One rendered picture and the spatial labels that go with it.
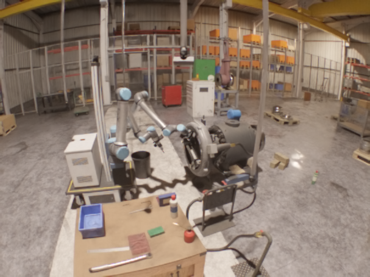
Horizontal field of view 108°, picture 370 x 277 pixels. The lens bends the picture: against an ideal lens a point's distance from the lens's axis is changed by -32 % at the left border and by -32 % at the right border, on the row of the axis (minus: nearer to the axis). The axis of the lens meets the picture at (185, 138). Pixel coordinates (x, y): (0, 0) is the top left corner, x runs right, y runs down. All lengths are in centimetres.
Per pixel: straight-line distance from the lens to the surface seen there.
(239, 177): 275
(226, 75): 680
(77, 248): 168
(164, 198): 179
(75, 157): 239
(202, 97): 637
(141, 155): 323
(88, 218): 189
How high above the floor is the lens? 169
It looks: 21 degrees down
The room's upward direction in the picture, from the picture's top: straight up
